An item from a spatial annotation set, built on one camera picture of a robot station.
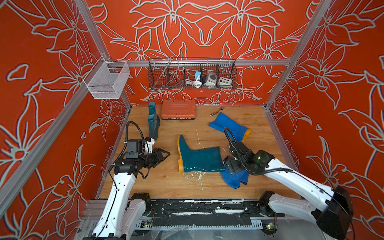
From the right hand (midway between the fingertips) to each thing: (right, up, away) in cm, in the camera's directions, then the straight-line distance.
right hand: (231, 163), depth 79 cm
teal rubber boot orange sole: (-43, +23, +1) cm, 48 cm away
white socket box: (0, +48, +15) cm, 51 cm away
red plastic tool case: (-32, +32, +35) cm, 57 cm away
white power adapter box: (-9, +49, +12) cm, 51 cm away
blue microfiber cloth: (+1, -8, -1) cm, 8 cm away
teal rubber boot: (-17, -2, +12) cm, 21 cm away
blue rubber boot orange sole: (+10, +15, +17) cm, 25 cm away
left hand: (-35, +6, -4) cm, 35 cm away
